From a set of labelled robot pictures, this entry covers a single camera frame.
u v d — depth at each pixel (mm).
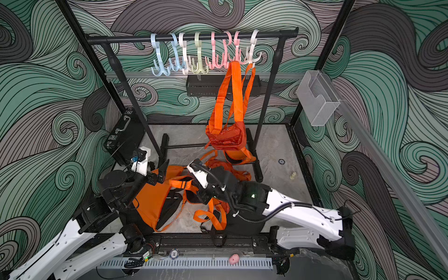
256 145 978
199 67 592
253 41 536
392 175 517
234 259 683
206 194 538
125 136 880
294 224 427
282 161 1006
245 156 836
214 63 589
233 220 442
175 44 523
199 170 510
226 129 806
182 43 518
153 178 563
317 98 791
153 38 510
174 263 697
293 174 922
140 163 506
